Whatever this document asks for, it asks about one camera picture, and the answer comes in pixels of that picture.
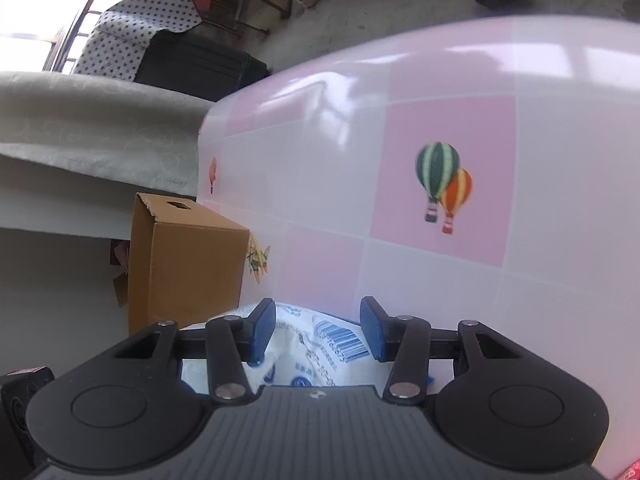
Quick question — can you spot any white blue tissue pack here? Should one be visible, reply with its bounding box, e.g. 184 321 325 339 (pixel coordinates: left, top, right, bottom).
180 302 436 396

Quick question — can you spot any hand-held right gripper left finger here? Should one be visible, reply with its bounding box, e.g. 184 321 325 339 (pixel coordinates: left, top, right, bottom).
112 297 277 406

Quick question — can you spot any black bin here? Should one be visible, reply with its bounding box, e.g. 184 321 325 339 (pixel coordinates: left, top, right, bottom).
134 30 271 103

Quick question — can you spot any white star print cloth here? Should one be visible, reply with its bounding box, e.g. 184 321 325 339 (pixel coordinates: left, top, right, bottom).
72 0 203 81

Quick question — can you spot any brown cardboard box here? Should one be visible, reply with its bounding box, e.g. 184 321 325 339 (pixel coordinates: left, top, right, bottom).
112 191 251 338

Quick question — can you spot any pink printed tablecloth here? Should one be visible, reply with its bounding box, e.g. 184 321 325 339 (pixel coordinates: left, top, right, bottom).
197 15 640 480

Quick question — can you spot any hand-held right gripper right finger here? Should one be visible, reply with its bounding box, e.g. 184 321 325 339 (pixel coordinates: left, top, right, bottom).
360 296 541 406

